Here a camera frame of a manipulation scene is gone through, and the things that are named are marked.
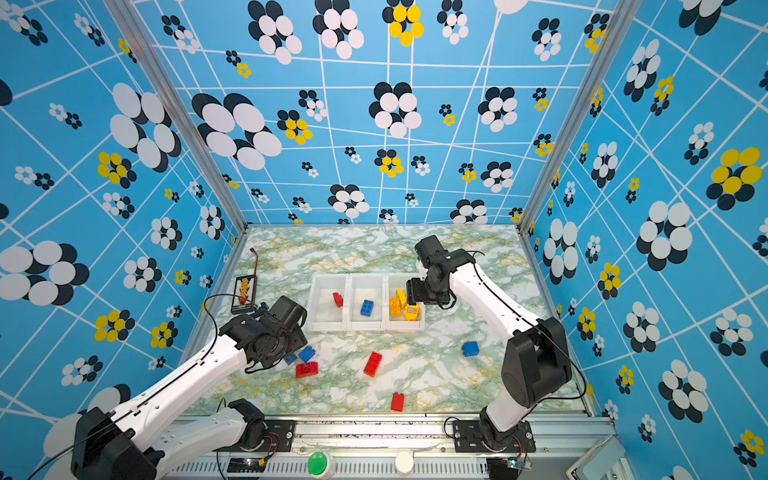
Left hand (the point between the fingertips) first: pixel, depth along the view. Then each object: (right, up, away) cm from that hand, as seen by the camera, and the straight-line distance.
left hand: (298, 343), depth 80 cm
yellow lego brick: (+29, +10, +16) cm, 35 cm away
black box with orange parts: (-24, +11, +18) cm, 32 cm away
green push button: (+10, -20, -18) cm, 29 cm away
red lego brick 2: (+8, +10, +15) cm, 20 cm away
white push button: (+28, -21, -16) cm, 39 cm away
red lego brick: (+20, -7, +4) cm, 22 cm away
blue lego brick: (+18, +7, +15) cm, 24 cm away
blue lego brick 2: (+1, -5, +6) cm, 8 cm away
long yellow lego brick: (+30, +11, -5) cm, 32 cm away
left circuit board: (-10, -27, -8) cm, 30 cm away
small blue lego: (+49, -4, +8) cm, 50 cm away
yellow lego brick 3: (+32, +6, +12) cm, 35 cm away
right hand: (+34, +11, +5) cm, 36 cm away
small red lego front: (+27, -15, -2) cm, 31 cm away
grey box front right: (+72, -23, -14) cm, 77 cm away
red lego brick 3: (+1, -8, +3) cm, 9 cm away
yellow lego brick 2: (+27, +7, +14) cm, 31 cm away
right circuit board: (+52, -25, -12) cm, 59 cm away
